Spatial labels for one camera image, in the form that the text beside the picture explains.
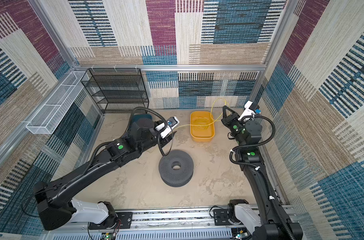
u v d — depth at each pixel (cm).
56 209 41
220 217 73
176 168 89
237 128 59
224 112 67
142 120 113
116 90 108
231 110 64
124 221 73
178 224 73
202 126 107
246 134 51
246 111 61
